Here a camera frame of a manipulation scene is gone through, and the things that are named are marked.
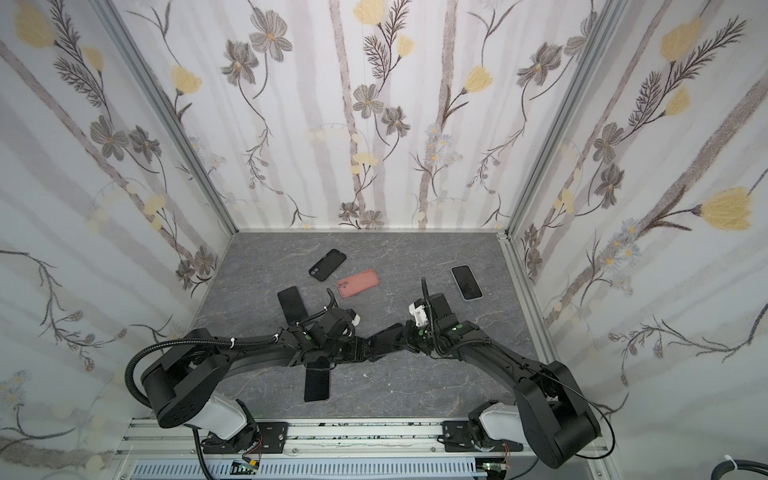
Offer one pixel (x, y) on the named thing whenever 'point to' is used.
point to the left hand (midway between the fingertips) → (365, 348)
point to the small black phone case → (327, 266)
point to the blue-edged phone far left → (292, 305)
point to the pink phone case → (357, 284)
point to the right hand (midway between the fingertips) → (386, 335)
